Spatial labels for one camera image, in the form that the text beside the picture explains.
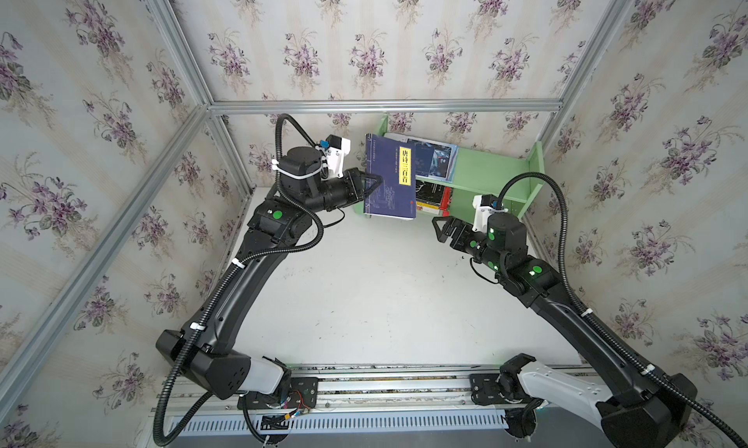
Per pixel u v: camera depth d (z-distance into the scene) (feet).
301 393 2.38
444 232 2.10
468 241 2.07
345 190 1.82
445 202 3.14
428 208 3.11
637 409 1.22
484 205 2.10
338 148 1.87
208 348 1.24
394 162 2.16
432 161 2.96
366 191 2.02
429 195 3.12
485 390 2.40
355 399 2.40
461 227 2.06
